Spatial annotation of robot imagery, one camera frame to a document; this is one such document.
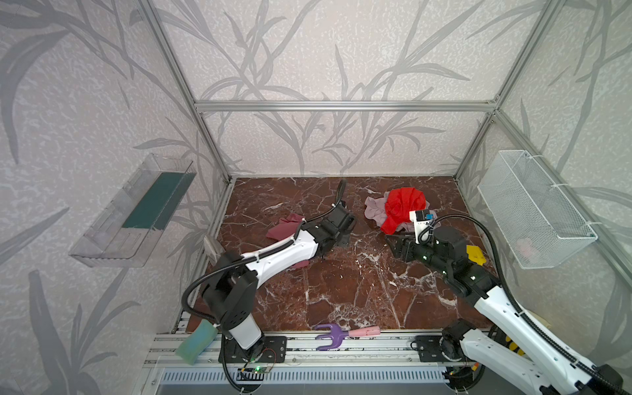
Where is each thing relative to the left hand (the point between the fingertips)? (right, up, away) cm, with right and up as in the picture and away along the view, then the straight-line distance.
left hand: (344, 225), depth 87 cm
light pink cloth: (+15, +4, +19) cm, 25 cm away
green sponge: (-45, -34, -13) cm, 58 cm away
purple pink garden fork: (-2, -33, -11) cm, 35 cm away
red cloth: (+24, +8, +13) cm, 28 cm away
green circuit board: (-26, -41, -16) cm, 51 cm away
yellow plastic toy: (+54, -13, +11) cm, 56 cm away
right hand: (+15, 0, -11) cm, 19 cm away
